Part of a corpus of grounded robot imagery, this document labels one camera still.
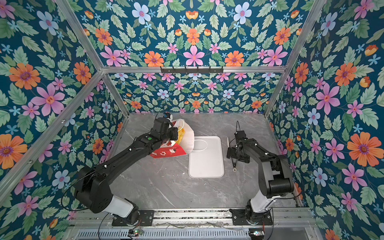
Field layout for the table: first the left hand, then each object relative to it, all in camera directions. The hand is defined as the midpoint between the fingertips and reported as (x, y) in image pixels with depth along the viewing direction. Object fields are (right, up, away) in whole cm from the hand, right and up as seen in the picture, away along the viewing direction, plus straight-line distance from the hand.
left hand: (178, 126), depth 82 cm
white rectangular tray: (+16, -22, +10) cm, 29 cm away
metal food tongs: (+33, -24, +8) cm, 41 cm away
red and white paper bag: (-4, -13, +1) cm, 14 cm away
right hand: (+34, -19, +11) cm, 41 cm away
